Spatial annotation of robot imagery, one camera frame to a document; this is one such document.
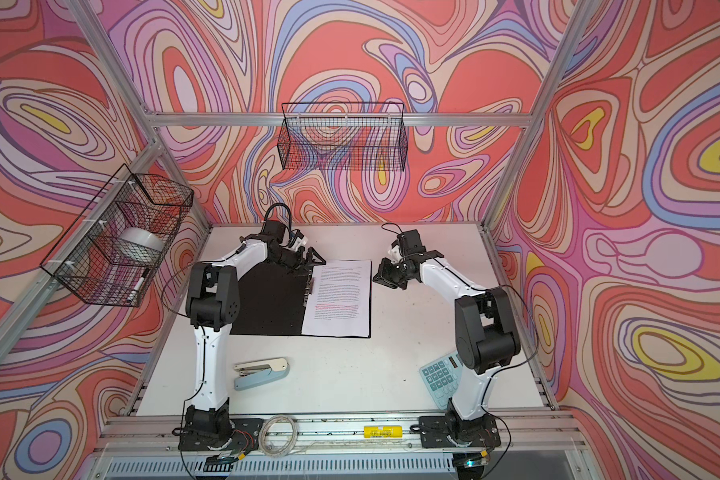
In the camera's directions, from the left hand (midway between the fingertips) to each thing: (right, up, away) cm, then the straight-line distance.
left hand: (320, 264), depth 101 cm
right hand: (+19, -6, -9) cm, 22 cm away
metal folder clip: (-4, -8, -2) cm, 10 cm away
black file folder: (-14, -12, -8) cm, 20 cm away
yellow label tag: (+20, -41, -28) cm, 53 cm away
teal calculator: (+37, -31, -20) cm, 52 cm away
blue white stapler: (-14, -29, -19) cm, 38 cm away
